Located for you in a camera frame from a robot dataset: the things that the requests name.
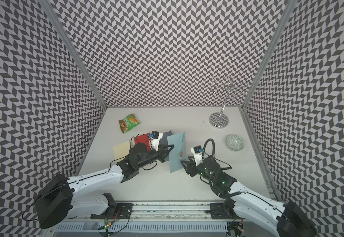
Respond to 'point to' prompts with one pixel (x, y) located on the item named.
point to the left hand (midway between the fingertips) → (174, 148)
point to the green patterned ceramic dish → (235, 142)
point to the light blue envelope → (177, 153)
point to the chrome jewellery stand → (220, 120)
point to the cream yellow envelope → (120, 151)
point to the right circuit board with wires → (236, 227)
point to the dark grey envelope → (163, 141)
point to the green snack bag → (130, 122)
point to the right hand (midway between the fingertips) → (185, 162)
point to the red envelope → (145, 138)
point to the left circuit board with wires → (107, 222)
